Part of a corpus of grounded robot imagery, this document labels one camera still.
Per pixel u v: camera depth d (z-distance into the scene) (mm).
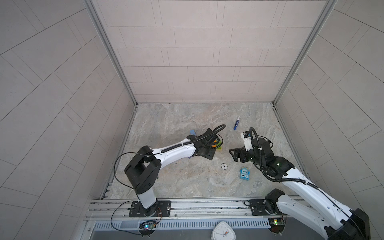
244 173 810
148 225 643
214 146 718
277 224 681
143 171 435
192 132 991
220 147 905
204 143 637
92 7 711
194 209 723
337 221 392
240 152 677
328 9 712
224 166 848
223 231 641
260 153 566
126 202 726
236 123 1041
